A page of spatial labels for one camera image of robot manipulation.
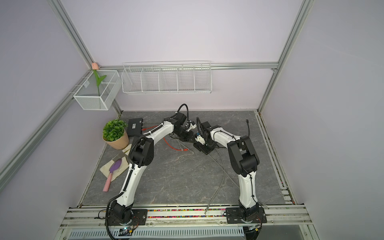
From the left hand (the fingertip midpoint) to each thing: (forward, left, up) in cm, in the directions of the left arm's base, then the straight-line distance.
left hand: (196, 143), depth 98 cm
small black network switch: (-1, -1, -2) cm, 2 cm away
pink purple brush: (-12, +50, -2) cm, 52 cm away
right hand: (-5, -7, -3) cm, 9 cm away
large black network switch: (+18, +45, -2) cm, 48 cm away
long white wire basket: (+36, +17, +26) cm, 48 cm away
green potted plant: (+3, +49, +11) cm, 50 cm away
